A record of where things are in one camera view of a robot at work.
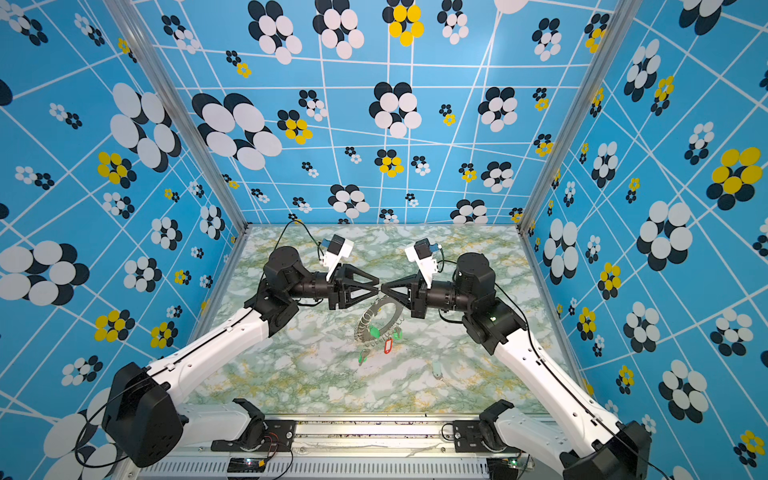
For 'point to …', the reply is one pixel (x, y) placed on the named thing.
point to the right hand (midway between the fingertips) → (386, 290)
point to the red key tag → (388, 346)
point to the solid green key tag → (374, 331)
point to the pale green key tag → (437, 368)
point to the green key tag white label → (360, 357)
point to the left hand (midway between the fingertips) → (377, 290)
